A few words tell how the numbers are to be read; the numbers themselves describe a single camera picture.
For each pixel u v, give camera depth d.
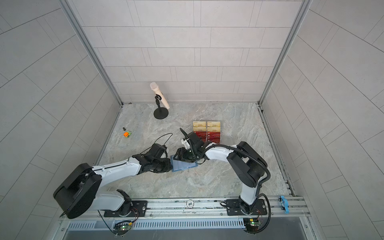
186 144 0.81
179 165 0.84
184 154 0.75
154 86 0.89
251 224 0.68
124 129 0.99
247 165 0.46
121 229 0.65
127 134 0.96
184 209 0.72
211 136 0.94
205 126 0.94
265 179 0.47
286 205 0.70
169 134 0.76
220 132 0.94
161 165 0.73
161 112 1.09
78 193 0.41
